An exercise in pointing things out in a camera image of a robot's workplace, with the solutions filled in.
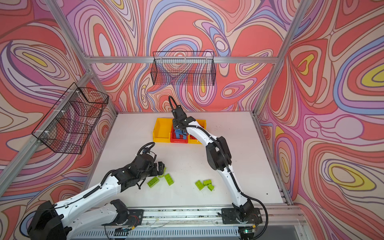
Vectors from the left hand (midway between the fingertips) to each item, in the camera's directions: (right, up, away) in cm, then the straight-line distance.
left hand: (160, 165), depth 83 cm
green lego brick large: (+22, -11, 0) cm, 24 cm away
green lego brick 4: (+28, -12, -1) cm, 30 cm away
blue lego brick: (+9, +18, +19) cm, 28 cm away
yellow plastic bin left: (-5, +19, +25) cm, 32 cm away
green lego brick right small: (+26, -10, 0) cm, 28 cm away
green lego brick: (-5, -10, +1) cm, 11 cm away
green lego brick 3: (+4, -8, +2) cm, 10 cm away
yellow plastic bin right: (+17, +13, +17) cm, 27 cm away
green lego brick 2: (+3, -2, -5) cm, 6 cm away
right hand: (+9, +23, +19) cm, 31 cm away
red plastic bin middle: (+4, +14, +18) cm, 24 cm away
